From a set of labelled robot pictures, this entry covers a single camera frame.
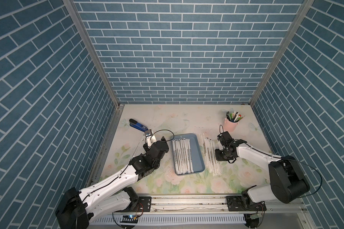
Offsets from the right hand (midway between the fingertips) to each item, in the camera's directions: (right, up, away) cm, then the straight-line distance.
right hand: (218, 157), depth 90 cm
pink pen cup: (+12, +19, +13) cm, 26 cm away
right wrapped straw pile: (-5, +6, +6) cm, 9 cm away
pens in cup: (+13, +26, +9) cm, 30 cm away
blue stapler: (-57, +20, +12) cm, 62 cm away
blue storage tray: (-14, -2, -1) cm, 14 cm away
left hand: (-34, +13, -11) cm, 38 cm away
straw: (-25, 0, 0) cm, 25 cm away
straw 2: (-22, 0, 0) cm, 22 cm away
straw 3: (-20, +4, +3) cm, 20 cm away
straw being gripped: (-24, 0, +1) cm, 24 cm away
